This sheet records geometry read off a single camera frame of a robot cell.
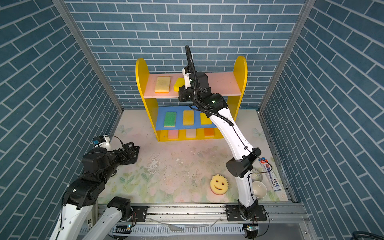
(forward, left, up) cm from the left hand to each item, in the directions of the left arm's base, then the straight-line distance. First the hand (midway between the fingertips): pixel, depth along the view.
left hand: (128, 145), depth 69 cm
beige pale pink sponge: (+22, -29, -20) cm, 42 cm away
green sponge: (+26, -15, -11) cm, 33 cm away
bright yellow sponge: (+24, -38, -10) cm, 46 cm away
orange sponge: (+25, -42, -24) cm, 54 cm away
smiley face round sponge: (-11, -45, -23) cm, 51 cm away
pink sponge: (+23, -16, -22) cm, 36 cm away
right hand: (+22, -23, +18) cm, 36 cm away
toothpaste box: (-1, -75, -24) cm, 78 cm away
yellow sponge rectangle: (+27, -27, -11) cm, 40 cm away
